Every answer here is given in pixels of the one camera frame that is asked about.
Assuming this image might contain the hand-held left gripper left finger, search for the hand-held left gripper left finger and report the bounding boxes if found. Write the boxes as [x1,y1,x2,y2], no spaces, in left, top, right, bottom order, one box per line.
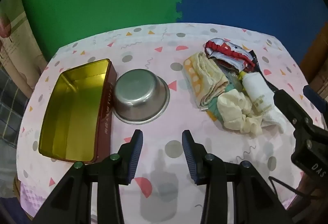
[33,130,144,224]

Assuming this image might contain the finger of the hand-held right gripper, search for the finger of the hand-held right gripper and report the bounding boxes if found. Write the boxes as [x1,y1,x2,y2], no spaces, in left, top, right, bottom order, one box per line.
[273,89,312,132]
[303,85,328,124]

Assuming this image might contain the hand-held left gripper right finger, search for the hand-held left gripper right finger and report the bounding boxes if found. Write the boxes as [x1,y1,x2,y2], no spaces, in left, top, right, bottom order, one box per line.
[181,130,295,224]

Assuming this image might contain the white sock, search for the white sock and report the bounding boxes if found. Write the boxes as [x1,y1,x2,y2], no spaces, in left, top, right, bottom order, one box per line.
[242,73,286,132]

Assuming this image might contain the cream socks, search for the cream socks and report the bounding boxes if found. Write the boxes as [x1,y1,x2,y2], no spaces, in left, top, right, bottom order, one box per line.
[216,91,264,136]

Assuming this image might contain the red tin box gold inside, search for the red tin box gold inside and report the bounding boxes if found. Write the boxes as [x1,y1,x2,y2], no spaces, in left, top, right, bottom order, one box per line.
[38,58,118,164]

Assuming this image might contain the red ruffled star cloth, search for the red ruffled star cloth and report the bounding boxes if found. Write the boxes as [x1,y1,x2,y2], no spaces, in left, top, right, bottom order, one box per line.
[204,38,258,72]

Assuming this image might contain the yellow dotted towel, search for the yellow dotted towel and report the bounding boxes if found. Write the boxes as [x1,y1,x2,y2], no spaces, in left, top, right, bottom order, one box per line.
[183,52,230,109]

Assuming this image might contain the steel bowl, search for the steel bowl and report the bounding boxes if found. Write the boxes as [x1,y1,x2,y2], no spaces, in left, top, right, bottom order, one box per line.
[113,68,171,125]

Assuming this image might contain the pink patterned tablecloth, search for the pink patterned tablecloth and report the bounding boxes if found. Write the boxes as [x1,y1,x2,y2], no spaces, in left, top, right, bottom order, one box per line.
[15,23,323,224]

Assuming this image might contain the grey plaid cloth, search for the grey plaid cloth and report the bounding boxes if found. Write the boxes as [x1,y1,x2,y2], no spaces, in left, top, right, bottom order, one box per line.
[0,67,34,142]

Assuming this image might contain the beige printed curtain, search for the beige printed curtain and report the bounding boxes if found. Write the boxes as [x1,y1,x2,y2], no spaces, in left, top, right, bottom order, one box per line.
[0,0,48,99]

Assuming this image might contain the black cable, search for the black cable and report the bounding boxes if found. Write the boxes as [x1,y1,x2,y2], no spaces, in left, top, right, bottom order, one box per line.
[268,176,315,199]

